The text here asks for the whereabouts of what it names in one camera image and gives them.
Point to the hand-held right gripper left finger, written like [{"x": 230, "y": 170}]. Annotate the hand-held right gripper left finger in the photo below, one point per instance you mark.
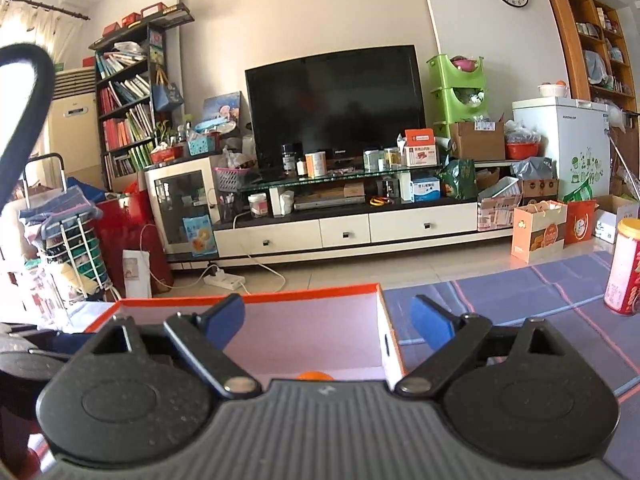
[{"x": 224, "y": 317}]

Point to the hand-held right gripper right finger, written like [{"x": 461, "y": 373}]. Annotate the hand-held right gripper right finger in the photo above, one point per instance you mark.
[{"x": 432, "y": 319}]

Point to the orange cardboard box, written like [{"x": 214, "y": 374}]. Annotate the orange cardboard box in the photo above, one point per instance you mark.
[{"x": 300, "y": 330}]

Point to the orange fruit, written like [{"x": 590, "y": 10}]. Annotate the orange fruit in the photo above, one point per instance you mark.
[{"x": 314, "y": 376}]

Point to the white power strip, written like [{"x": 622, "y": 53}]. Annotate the white power strip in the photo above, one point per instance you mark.
[{"x": 225, "y": 278}]

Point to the blue snack packet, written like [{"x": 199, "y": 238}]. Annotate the blue snack packet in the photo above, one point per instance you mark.
[{"x": 200, "y": 236}]

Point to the white television cabinet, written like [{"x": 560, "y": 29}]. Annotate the white television cabinet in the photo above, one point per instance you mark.
[{"x": 415, "y": 225}]

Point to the white paper bag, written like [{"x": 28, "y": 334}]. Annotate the white paper bag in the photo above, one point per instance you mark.
[{"x": 137, "y": 275}]

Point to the blue plaid tablecloth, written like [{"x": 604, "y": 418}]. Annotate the blue plaid tablecloth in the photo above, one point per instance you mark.
[{"x": 525, "y": 287}]

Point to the pink printed carton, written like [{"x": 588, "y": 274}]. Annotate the pink printed carton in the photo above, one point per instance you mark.
[{"x": 496, "y": 215}]

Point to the white glass door cabinet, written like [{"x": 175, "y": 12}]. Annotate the white glass door cabinet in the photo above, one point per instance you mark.
[{"x": 182, "y": 200}]

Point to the large red bag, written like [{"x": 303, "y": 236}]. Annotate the large red bag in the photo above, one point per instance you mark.
[{"x": 130, "y": 230}]

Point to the blue and white carton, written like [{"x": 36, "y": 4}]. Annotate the blue and white carton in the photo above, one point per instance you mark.
[{"x": 426, "y": 190}]

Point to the orange gift bag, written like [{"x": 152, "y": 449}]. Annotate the orange gift bag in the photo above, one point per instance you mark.
[{"x": 539, "y": 232}]

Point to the pink plastic basket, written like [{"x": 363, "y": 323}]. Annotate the pink plastic basket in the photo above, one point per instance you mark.
[{"x": 231, "y": 179}]

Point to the green plastic bag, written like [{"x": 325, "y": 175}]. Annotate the green plastic bag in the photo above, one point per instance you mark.
[{"x": 459, "y": 180}]

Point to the white plastic basket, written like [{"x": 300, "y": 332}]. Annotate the white plastic basket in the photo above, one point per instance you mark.
[{"x": 499, "y": 187}]

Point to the silver disc player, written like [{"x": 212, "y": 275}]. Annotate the silver disc player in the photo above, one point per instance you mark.
[{"x": 330, "y": 201}]

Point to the brown carton with round marks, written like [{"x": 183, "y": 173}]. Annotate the brown carton with round marks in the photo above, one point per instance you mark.
[{"x": 540, "y": 191}]

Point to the dark glass jar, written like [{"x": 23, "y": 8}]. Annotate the dark glass jar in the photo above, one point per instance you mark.
[{"x": 288, "y": 160}]

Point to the orange and white carton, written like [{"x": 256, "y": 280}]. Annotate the orange and white carton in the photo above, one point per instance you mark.
[{"x": 420, "y": 149}]

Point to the teal plastic basket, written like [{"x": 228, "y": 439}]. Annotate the teal plastic basket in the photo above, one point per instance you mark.
[{"x": 202, "y": 146}]

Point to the red gift bag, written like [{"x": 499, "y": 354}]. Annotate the red gift bag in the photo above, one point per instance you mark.
[{"x": 581, "y": 222}]

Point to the white tin with orange label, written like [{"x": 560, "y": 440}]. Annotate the white tin with orange label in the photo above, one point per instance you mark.
[{"x": 316, "y": 165}]

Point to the grey plastic bag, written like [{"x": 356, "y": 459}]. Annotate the grey plastic bag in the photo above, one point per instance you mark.
[{"x": 534, "y": 167}]

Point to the brown cardboard box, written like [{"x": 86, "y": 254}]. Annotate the brown cardboard box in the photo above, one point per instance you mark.
[{"x": 477, "y": 141}]

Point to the red plastic basin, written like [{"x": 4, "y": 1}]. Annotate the red plastic basin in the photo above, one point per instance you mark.
[{"x": 522, "y": 151}]

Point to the red can with yellow lid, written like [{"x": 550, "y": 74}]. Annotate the red can with yellow lid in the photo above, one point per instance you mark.
[{"x": 625, "y": 270}]

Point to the blue picture board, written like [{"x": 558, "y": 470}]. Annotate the blue picture board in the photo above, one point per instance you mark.
[{"x": 222, "y": 112}]

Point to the small open cardboard box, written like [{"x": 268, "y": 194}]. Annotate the small open cardboard box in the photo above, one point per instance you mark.
[{"x": 612, "y": 220}]

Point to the green plastic storage rack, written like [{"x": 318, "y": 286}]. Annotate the green plastic storage rack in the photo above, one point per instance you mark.
[{"x": 457, "y": 105}]

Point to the dark bookshelf with books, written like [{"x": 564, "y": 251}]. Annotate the dark bookshelf with books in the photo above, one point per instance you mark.
[{"x": 125, "y": 125}]

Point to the white chest freezer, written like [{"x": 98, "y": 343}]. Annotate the white chest freezer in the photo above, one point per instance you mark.
[{"x": 560, "y": 130}]

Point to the blue hanging gift bag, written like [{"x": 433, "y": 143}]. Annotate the blue hanging gift bag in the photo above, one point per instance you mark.
[{"x": 167, "y": 95}]

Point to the black flat television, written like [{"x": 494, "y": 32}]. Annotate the black flat television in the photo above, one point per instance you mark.
[{"x": 335, "y": 105}]

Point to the standing air conditioner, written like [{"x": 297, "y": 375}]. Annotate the standing air conditioner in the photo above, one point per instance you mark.
[{"x": 75, "y": 125}]

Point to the white bowl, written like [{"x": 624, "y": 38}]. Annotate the white bowl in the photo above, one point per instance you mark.
[{"x": 553, "y": 91}]

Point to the wooden wall shelf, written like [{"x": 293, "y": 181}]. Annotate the wooden wall shelf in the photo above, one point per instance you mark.
[{"x": 575, "y": 45}]

